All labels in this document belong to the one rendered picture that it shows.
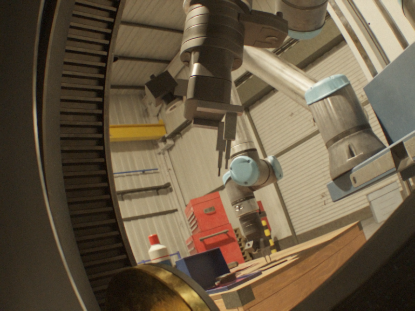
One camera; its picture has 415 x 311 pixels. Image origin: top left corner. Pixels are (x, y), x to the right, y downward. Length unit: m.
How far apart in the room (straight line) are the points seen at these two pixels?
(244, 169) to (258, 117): 9.63
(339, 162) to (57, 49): 0.81
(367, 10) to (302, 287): 0.88
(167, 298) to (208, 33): 0.31
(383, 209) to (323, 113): 5.44
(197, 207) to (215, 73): 3.67
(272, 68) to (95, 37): 1.03
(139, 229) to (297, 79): 11.51
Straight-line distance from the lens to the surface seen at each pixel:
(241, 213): 1.30
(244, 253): 10.99
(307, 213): 10.01
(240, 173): 1.14
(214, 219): 4.03
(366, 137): 0.98
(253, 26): 0.45
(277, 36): 0.46
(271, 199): 10.71
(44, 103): 0.26
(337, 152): 0.98
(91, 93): 0.31
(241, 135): 1.17
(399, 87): 0.98
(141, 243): 12.38
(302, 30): 0.63
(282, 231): 10.67
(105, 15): 0.32
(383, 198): 6.39
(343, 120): 0.98
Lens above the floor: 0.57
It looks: 15 degrees up
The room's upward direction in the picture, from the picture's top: 20 degrees counter-clockwise
